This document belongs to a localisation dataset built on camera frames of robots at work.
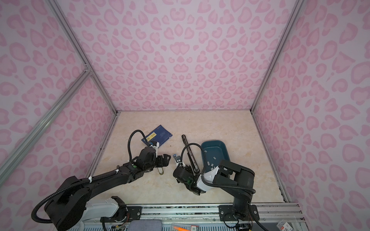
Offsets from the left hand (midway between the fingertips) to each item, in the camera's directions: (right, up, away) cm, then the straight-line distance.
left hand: (166, 155), depth 86 cm
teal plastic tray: (+31, 0, +12) cm, 33 cm away
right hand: (+7, -8, +3) cm, 11 cm away
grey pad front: (-7, -29, -19) cm, 35 cm away
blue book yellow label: (-8, +11, +18) cm, 22 cm away
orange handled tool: (+15, -30, -18) cm, 39 cm away
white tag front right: (+58, -29, -18) cm, 67 cm away
